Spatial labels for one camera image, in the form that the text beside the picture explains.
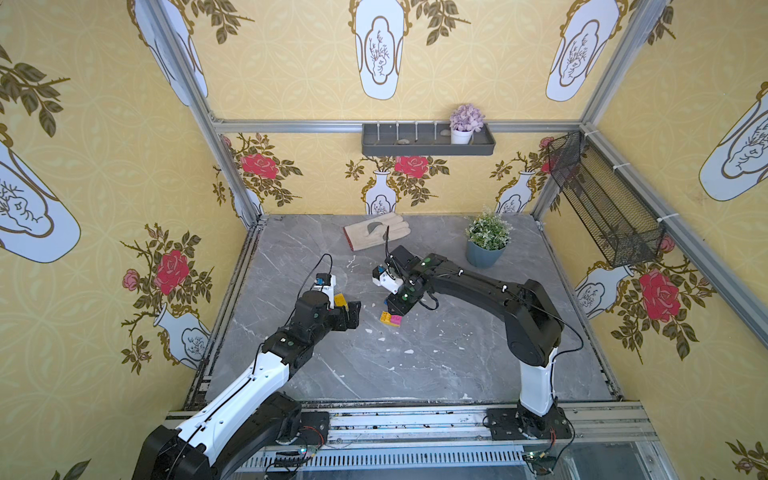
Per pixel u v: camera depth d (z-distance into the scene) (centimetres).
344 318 72
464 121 82
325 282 72
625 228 84
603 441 76
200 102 86
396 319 89
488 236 95
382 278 81
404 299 77
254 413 60
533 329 49
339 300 96
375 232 118
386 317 91
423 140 92
